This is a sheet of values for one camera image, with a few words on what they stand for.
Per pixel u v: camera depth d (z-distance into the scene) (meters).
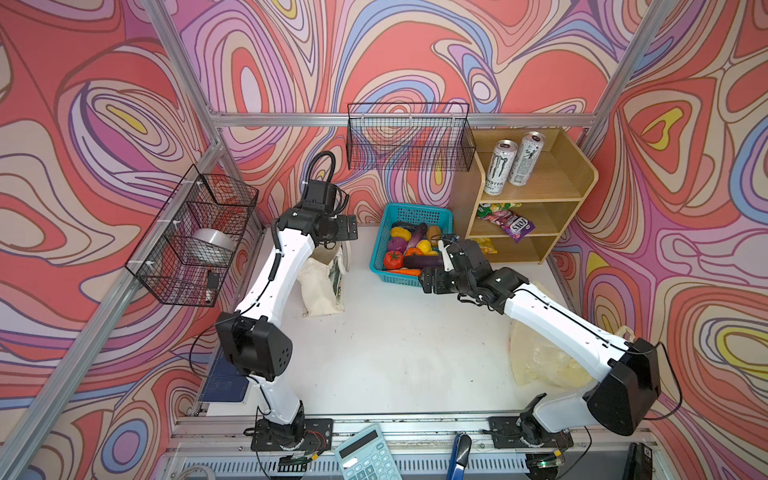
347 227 0.74
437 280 0.70
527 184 0.86
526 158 0.79
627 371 0.41
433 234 1.10
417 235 1.12
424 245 1.10
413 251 1.05
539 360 0.73
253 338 0.44
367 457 0.69
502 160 0.75
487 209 0.93
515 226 0.92
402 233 1.11
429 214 1.15
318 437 0.72
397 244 1.08
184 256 0.74
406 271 0.98
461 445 0.68
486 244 1.08
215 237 0.74
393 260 1.02
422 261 1.01
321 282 0.86
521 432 0.68
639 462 0.68
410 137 0.96
